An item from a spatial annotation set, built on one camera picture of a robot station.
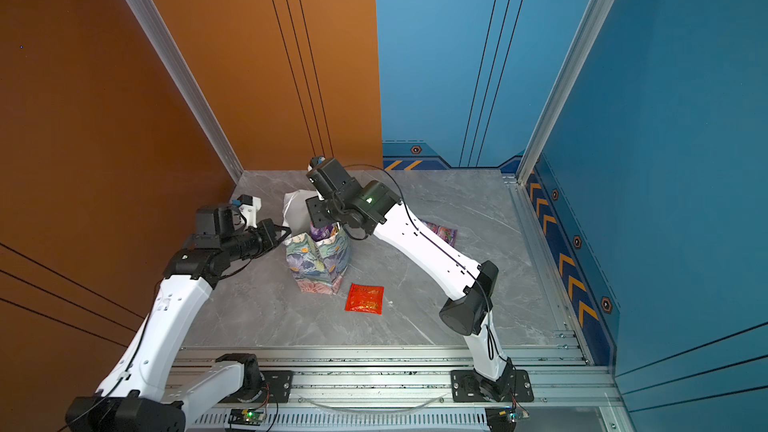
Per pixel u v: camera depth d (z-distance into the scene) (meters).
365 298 0.87
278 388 0.73
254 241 0.64
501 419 0.70
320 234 0.79
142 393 0.38
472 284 0.46
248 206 0.68
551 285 0.94
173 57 0.85
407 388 0.75
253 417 0.70
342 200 0.51
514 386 0.70
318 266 0.78
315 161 0.61
